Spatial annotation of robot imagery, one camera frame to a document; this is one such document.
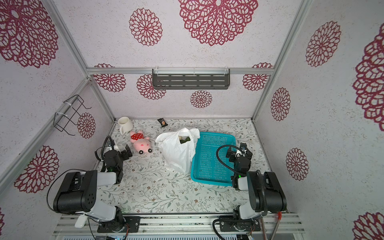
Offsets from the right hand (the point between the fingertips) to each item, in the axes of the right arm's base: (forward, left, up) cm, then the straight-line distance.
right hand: (238, 145), depth 89 cm
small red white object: (+2, +60, -3) cm, 60 cm away
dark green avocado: (-5, +32, +10) cm, 34 cm away
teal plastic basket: (-9, +19, -13) cm, 24 cm away
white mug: (+20, +76, -3) cm, 79 cm away
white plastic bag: (-9, +34, +9) cm, 37 cm away
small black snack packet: (+27, +52, -9) cm, 60 cm away
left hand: (-1, +73, -2) cm, 73 cm away
